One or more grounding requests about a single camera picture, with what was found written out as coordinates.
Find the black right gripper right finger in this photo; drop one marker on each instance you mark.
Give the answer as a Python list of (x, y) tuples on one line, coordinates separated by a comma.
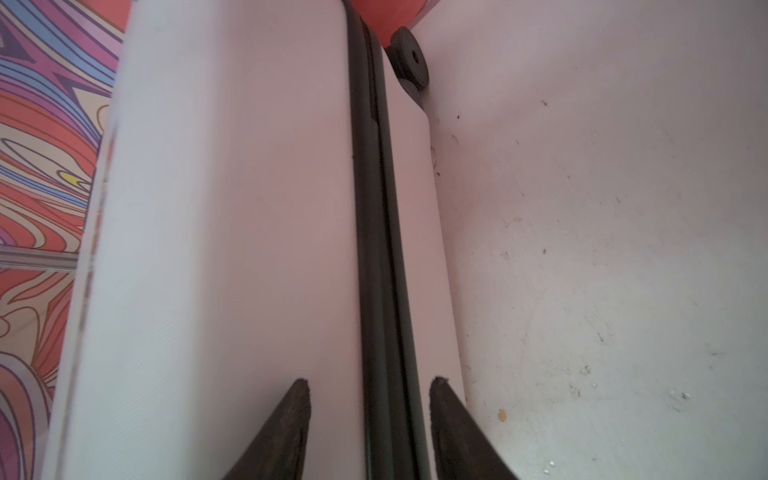
[(461, 450)]

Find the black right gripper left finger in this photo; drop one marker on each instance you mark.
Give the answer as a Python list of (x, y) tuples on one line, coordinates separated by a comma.
[(278, 450)]

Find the black suitcase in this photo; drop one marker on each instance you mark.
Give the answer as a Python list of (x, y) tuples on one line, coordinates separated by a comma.
[(264, 210)]

